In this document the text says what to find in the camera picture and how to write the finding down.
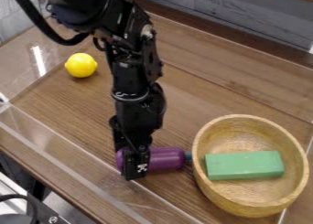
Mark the green rectangular block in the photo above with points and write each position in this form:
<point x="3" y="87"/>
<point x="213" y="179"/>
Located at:
<point x="244" y="165"/>

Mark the brown wooden bowl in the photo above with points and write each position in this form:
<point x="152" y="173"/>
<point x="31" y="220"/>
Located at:
<point x="257" y="197"/>

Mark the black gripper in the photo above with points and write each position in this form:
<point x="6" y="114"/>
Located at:
<point x="134" y="123"/>

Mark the yellow toy lemon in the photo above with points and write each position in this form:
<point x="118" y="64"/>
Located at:
<point x="81" y="65"/>

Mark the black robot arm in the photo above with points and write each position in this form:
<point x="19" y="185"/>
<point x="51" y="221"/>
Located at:
<point x="123" y="33"/>

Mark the clear acrylic front wall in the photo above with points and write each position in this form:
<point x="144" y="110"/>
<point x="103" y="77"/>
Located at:
<point x="78" y="176"/>

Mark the black metal bracket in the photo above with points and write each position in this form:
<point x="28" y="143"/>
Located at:
<point x="43" y="214"/>

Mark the purple toy eggplant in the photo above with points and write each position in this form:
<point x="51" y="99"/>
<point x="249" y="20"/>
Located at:
<point x="165" y="158"/>

